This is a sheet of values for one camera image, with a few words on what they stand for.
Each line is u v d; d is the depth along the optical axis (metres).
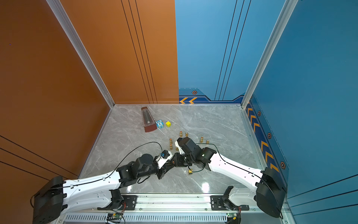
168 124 1.05
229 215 0.72
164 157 0.64
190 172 0.81
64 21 0.74
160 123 1.05
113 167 0.87
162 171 0.67
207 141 0.95
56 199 0.41
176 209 0.73
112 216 0.72
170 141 0.94
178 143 0.61
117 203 0.65
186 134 0.99
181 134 0.99
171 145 0.91
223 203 0.65
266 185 0.40
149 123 0.99
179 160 0.66
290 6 0.69
